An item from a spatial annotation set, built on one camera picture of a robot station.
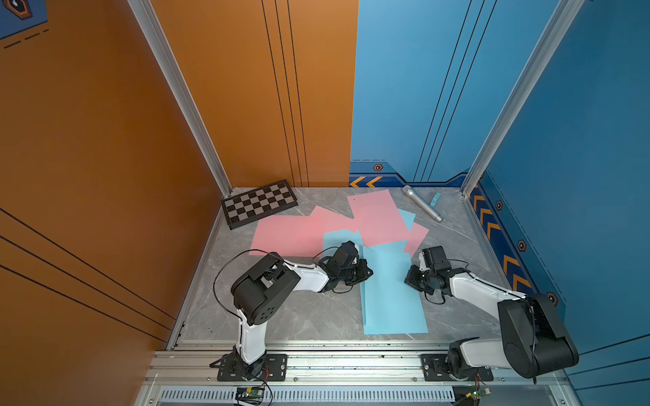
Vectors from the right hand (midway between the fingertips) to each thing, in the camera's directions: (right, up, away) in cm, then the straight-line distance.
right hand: (404, 279), depth 92 cm
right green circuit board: (+12, -26, -22) cm, 36 cm away
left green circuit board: (-50, -28, -20) cm, 61 cm away
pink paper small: (-29, +21, +18) cm, 39 cm away
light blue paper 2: (-6, -8, -7) cm, 12 cm away
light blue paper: (-26, +13, +11) cm, 31 cm away
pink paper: (-7, +21, +17) cm, 28 cm away
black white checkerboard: (-62, +27, +17) cm, 70 cm away
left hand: (-10, +4, -2) cm, 11 cm away
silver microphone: (+14, +29, +21) cm, 39 cm away
